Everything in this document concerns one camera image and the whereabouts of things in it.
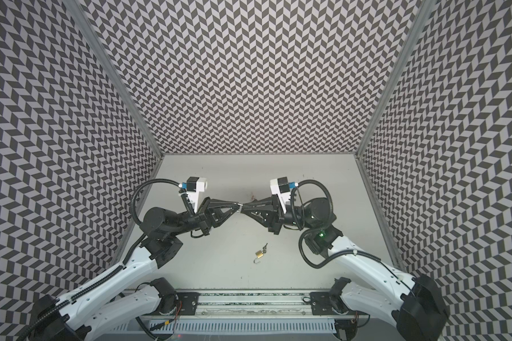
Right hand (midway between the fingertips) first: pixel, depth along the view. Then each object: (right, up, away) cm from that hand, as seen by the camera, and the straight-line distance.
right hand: (244, 218), depth 57 cm
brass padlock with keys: (+4, -20, +28) cm, 35 cm away
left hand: (-1, +2, -2) cm, 3 cm away
